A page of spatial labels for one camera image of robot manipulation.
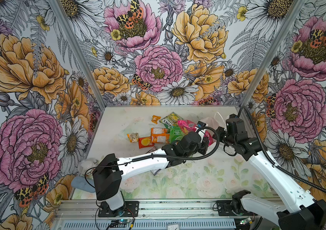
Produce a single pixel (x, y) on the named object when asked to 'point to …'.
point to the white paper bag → (212, 122)
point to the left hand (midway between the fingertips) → (206, 141)
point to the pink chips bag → (188, 126)
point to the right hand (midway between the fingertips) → (214, 136)
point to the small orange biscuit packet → (155, 119)
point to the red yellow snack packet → (145, 142)
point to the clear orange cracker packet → (133, 137)
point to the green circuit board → (123, 221)
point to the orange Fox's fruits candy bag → (160, 135)
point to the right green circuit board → (248, 221)
